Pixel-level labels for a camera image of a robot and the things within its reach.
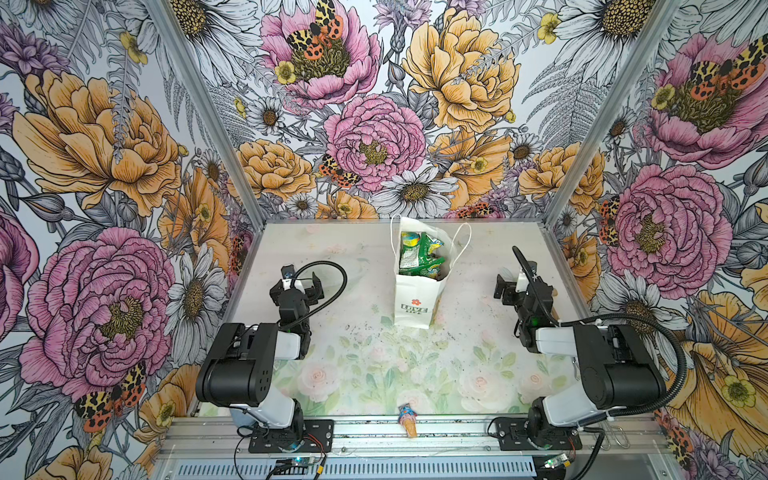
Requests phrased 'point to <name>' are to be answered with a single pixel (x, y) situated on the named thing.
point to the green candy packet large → (415, 259)
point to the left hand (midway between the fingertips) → (300, 283)
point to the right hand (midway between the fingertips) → (514, 283)
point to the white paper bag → (417, 297)
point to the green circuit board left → (303, 461)
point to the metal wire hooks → (617, 434)
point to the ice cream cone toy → (407, 417)
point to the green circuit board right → (560, 460)
